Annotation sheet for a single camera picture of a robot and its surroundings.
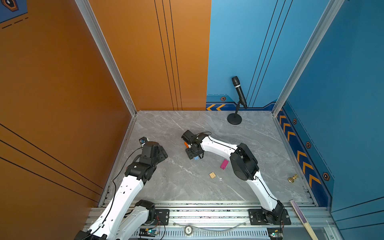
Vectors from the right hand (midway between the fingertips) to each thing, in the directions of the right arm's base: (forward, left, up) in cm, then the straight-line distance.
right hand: (193, 153), depth 97 cm
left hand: (-7, +17, +16) cm, 24 cm away
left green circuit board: (-42, +20, -1) cm, 47 cm away
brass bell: (-17, -57, 0) cm, 59 cm away
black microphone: (+29, -33, +22) cm, 49 cm away
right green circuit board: (-42, -41, -3) cm, 59 cm away
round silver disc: (-42, +1, +6) cm, 42 cm away
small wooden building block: (-15, -12, +1) cm, 19 cm away
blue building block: (-5, -3, +4) cm, 7 cm away
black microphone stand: (+29, -32, +2) cm, 43 cm away
